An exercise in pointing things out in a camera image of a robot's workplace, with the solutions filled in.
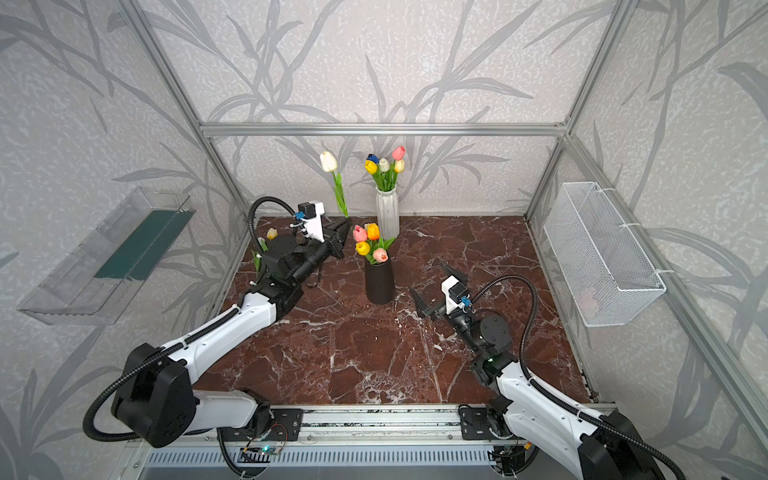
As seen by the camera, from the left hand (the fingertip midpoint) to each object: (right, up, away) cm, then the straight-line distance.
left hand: (355, 213), depth 73 cm
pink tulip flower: (+10, +19, +14) cm, 26 cm away
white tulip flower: (+6, +16, +18) cm, 25 cm away
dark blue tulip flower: (+3, +18, +14) cm, 23 cm away
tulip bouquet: (+3, -8, +3) cm, 9 cm away
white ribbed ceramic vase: (+6, +4, +29) cm, 29 cm away
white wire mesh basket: (+54, -14, -12) cm, 57 cm away
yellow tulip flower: (+11, +16, +18) cm, 27 cm away
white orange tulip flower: (-38, -4, +40) cm, 55 cm away
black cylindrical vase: (+5, -20, +18) cm, 27 cm away
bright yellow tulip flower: (+3, +14, +12) cm, 19 cm away
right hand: (+18, -13, -3) cm, 22 cm away
